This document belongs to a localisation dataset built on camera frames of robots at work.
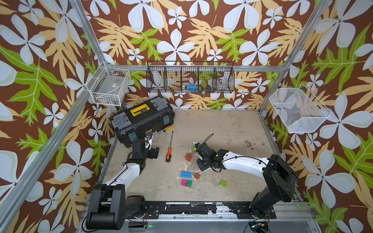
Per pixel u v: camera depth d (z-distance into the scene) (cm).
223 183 82
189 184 83
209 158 67
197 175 84
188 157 91
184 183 82
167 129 108
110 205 42
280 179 45
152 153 80
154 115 95
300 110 82
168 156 91
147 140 77
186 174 85
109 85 86
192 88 92
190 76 98
